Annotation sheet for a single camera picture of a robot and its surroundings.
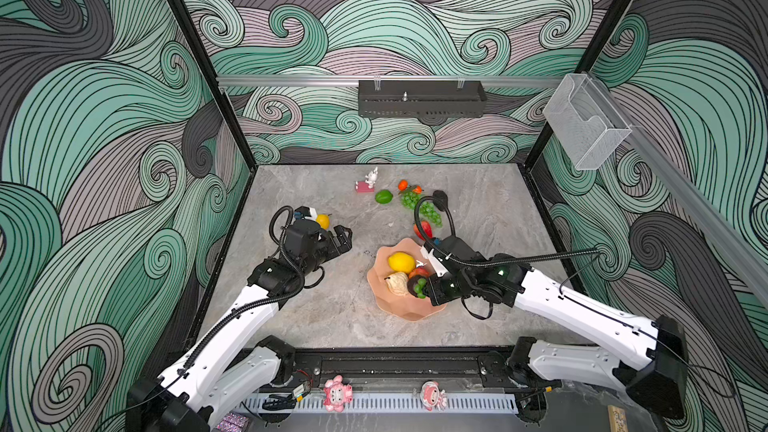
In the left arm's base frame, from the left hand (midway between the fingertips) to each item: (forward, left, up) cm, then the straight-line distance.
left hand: (340, 234), depth 78 cm
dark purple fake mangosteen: (-12, -20, -4) cm, 24 cm away
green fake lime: (+26, -12, -16) cm, 33 cm away
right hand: (-14, -22, -5) cm, 26 cm away
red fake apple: (-5, -22, -12) cm, 26 cm away
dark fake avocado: (+26, -33, -17) cm, 45 cm away
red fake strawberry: (+12, -27, -15) cm, 33 cm away
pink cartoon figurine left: (-34, -1, -15) cm, 37 cm away
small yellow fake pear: (+15, +8, -16) cm, 24 cm away
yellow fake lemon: (-1, -17, -12) cm, 21 cm away
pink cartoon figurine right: (-34, -23, -15) cm, 44 cm away
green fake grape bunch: (+19, -27, -14) cm, 36 cm away
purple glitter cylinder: (-39, +21, -15) cm, 47 cm away
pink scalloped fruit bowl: (-7, -16, -11) cm, 21 cm away
